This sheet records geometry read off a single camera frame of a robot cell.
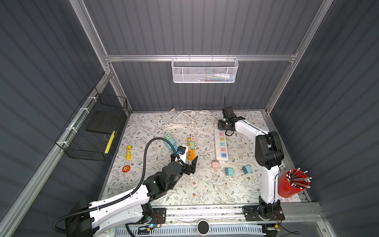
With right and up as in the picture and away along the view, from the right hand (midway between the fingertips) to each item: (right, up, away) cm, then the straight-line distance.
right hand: (223, 125), depth 103 cm
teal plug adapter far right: (+11, -26, -16) cm, 33 cm away
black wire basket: (-73, -5, -31) cm, 80 cm away
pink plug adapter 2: (-7, -24, -12) cm, 28 cm away
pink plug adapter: (-22, -8, -7) cm, 24 cm away
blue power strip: (-35, -11, -9) cm, 38 cm away
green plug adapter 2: (-38, -7, -7) cm, 39 cm away
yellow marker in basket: (-61, -8, -34) cm, 70 cm away
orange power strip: (-22, -18, -9) cm, 30 cm away
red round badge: (-62, -26, -14) cm, 69 cm away
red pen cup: (+25, -27, -35) cm, 51 cm away
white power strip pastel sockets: (-2, -13, -4) cm, 13 cm away
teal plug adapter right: (0, -27, -16) cm, 32 cm away
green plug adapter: (-22, -13, -11) cm, 28 cm away
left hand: (-23, -15, -29) cm, 40 cm away
